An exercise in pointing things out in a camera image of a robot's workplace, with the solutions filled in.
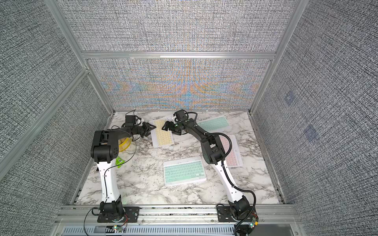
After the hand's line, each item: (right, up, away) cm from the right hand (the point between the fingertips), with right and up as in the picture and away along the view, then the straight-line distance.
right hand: (166, 127), depth 103 cm
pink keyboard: (+45, -21, -11) cm, 50 cm away
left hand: (-6, 0, +3) cm, 7 cm away
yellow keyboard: (-3, -7, -2) cm, 8 cm away
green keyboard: (+13, -26, -15) cm, 33 cm away
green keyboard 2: (+35, +3, +11) cm, 37 cm away
